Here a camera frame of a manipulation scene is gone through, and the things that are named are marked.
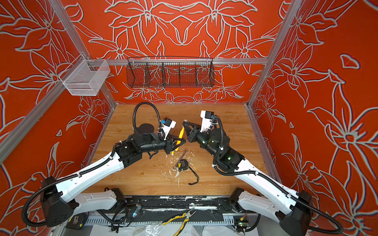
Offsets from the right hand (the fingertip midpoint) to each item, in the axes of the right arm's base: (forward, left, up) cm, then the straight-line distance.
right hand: (180, 124), depth 62 cm
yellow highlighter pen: (+3, +7, -35) cm, 36 cm away
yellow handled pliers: (-30, -2, -34) cm, 45 cm away
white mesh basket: (+41, +62, -3) cm, 75 cm away
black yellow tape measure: (-32, +50, -32) cm, 67 cm away
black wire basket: (+51, +12, -7) cm, 53 cm away
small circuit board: (-34, -28, -37) cm, 57 cm away
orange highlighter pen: (-3, 0, -5) cm, 6 cm away
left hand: (-4, -1, -7) cm, 8 cm away
